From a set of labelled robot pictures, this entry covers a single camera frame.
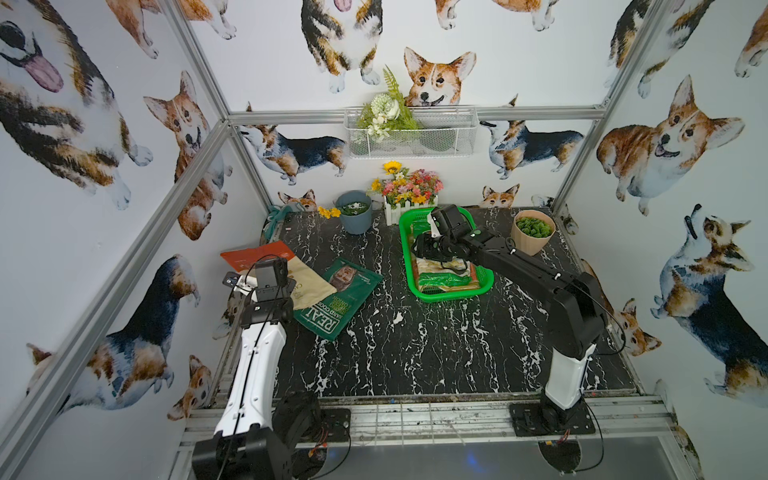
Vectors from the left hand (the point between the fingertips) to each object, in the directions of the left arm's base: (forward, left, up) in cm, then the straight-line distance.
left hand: (275, 275), depth 80 cm
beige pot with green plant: (+20, -78, -8) cm, 81 cm away
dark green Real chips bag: (+6, -18, -18) cm, 26 cm away
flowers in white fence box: (+37, -35, -4) cm, 51 cm away
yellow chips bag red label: (+3, -57, -13) cm, 58 cm away
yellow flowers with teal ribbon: (+42, +17, -19) cm, 50 cm away
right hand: (+12, -41, 0) cm, 43 cm away
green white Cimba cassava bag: (+6, -50, -11) cm, 51 cm away
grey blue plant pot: (+36, -17, -13) cm, 42 cm away
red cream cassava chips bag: (+2, -7, -9) cm, 11 cm away
